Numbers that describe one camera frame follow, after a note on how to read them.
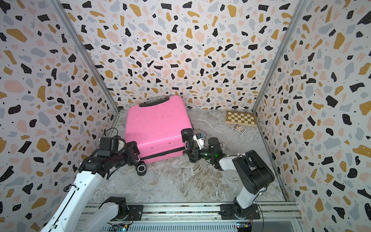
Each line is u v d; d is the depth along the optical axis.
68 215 0.40
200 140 0.82
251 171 0.48
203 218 0.73
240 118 1.13
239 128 1.09
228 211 0.73
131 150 0.74
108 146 0.56
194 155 0.81
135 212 0.73
